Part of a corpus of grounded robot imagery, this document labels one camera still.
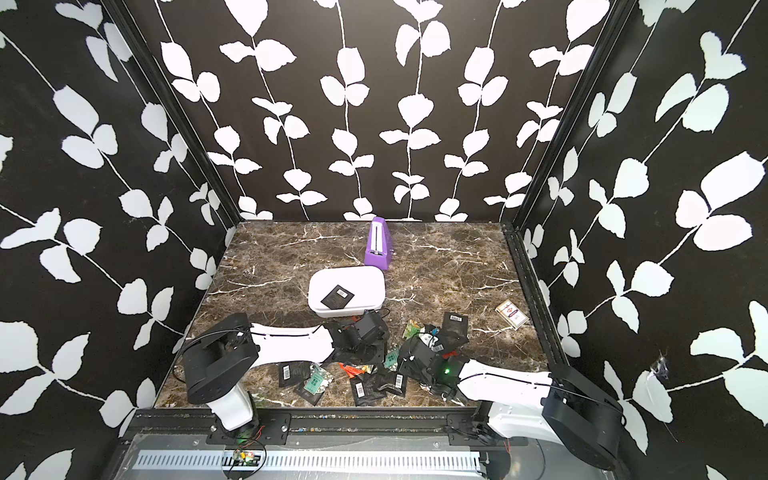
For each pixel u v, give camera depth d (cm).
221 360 46
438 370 64
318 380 82
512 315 93
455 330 91
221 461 70
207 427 74
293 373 83
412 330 92
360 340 67
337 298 98
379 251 103
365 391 80
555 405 43
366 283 101
